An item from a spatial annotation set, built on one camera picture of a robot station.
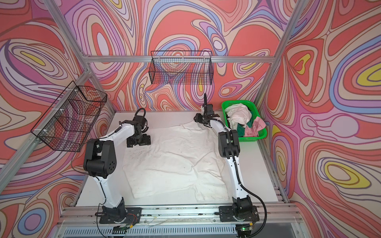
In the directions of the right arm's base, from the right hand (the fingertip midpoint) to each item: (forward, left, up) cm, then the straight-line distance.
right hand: (199, 120), depth 114 cm
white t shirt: (-32, +14, 0) cm, 35 cm away
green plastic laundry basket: (+9, -21, +8) cm, 24 cm away
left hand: (-22, +38, +4) cm, 44 cm away
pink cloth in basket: (-12, -40, +7) cm, 42 cm away
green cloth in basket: (-15, -27, +8) cm, 32 cm away
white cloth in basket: (-5, -27, +11) cm, 30 cm away
